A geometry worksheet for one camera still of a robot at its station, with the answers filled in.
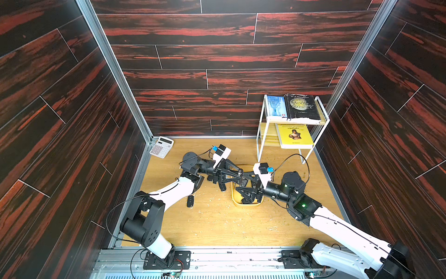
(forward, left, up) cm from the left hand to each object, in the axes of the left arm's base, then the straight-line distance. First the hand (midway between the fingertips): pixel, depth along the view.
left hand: (238, 179), depth 65 cm
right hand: (+2, -2, -3) cm, 4 cm away
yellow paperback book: (+34, -33, -10) cm, 49 cm away
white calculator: (+40, +47, -27) cm, 68 cm away
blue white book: (+41, -20, +5) cm, 46 cm away
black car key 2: (+13, +7, -29) cm, 32 cm away
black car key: (+4, +24, -29) cm, 38 cm away
